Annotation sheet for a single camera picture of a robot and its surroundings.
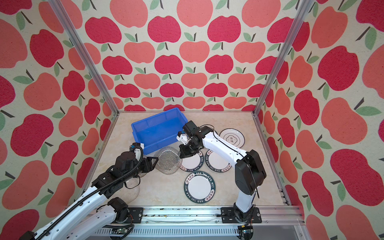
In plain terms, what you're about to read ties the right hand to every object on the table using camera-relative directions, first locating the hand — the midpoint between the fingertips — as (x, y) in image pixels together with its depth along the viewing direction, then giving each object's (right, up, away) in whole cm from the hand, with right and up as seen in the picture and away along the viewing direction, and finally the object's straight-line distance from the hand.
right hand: (183, 155), depth 82 cm
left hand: (-13, -1, -6) cm, 15 cm away
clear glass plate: (-8, -3, -1) cm, 9 cm away
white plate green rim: (+21, -7, +14) cm, 26 cm away
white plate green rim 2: (+9, -18, +1) cm, 20 cm away
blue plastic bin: (-20, +13, +28) cm, 37 cm away
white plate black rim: (+35, +9, +25) cm, 44 cm away
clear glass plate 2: (-30, -22, -1) cm, 37 cm away
